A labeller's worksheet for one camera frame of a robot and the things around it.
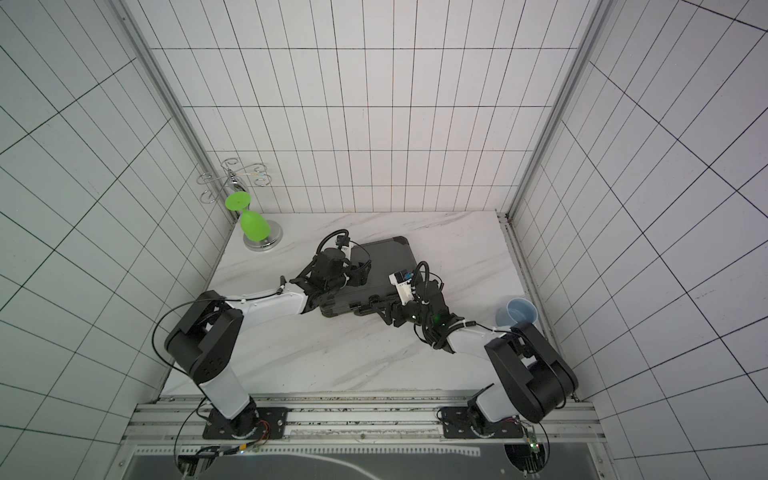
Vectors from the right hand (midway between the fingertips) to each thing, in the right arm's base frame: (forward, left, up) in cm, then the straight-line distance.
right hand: (381, 296), depth 86 cm
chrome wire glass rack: (+27, +50, +21) cm, 61 cm away
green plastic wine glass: (+18, +43, +10) cm, 48 cm away
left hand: (+9, +8, 0) cm, 12 cm away
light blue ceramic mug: (+2, -42, -8) cm, 43 cm away
